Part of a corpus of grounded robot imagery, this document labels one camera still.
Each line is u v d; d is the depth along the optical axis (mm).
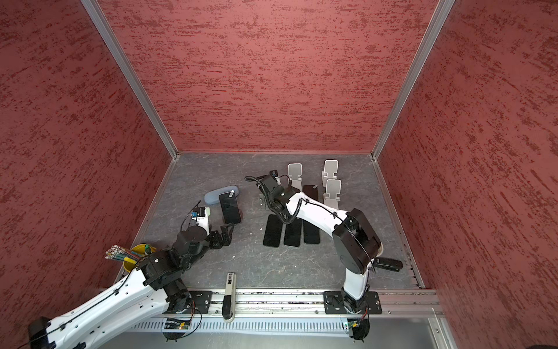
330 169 1037
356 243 460
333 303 738
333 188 969
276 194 668
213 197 1006
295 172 1033
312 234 900
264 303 758
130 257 715
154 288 523
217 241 673
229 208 896
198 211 656
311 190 1059
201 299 746
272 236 913
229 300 710
